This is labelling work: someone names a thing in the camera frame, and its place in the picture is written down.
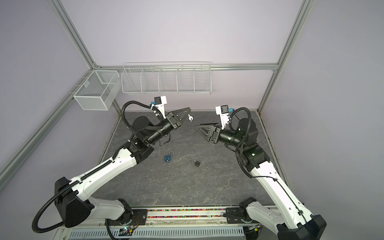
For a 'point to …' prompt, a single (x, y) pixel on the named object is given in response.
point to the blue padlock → (167, 158)
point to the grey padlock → (196, 163)
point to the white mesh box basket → (98, 91)
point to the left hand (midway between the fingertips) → (192, 113)
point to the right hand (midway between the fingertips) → (197, 128)
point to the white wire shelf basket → (170, 78)
